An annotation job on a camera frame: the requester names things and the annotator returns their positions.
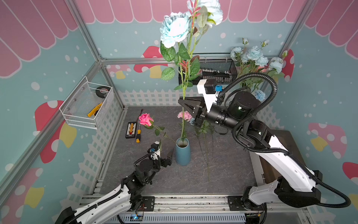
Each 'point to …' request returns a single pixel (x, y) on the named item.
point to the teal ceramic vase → (182, 152)
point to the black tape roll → (102, 93)
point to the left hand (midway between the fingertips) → (167, 149)
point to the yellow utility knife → (94, 111)
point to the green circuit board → (134, 217)
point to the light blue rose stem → (202, 129)
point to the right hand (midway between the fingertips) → (180, 100)
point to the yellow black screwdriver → (138, 135)
